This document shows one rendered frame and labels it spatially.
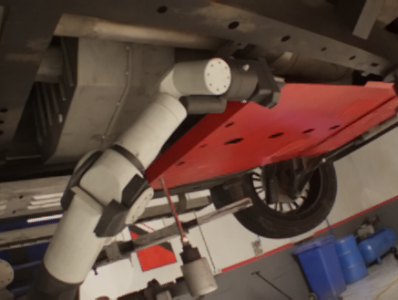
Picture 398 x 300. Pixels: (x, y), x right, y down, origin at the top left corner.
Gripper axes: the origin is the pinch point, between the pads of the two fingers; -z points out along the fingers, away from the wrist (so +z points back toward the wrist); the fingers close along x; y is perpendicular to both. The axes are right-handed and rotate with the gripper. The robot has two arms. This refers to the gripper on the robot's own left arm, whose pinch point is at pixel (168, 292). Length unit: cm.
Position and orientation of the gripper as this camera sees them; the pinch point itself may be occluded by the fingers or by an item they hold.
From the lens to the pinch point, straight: 135.9
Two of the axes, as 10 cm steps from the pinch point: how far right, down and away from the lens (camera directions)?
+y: 5.1, -4.3, -7.4
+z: -7.8, 1.3, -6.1
